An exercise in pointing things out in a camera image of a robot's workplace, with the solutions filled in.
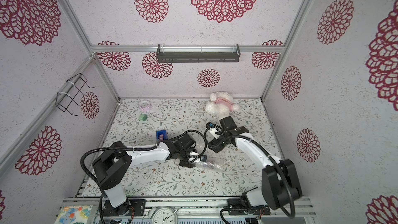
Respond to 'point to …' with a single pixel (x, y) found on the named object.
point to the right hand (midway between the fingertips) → (214, 140)
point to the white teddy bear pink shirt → (221, 104)
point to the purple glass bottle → (212, 165)
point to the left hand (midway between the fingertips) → (193, 159)
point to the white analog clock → (165, 215)
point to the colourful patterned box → (76, 214)
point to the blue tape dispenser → (161, 135)
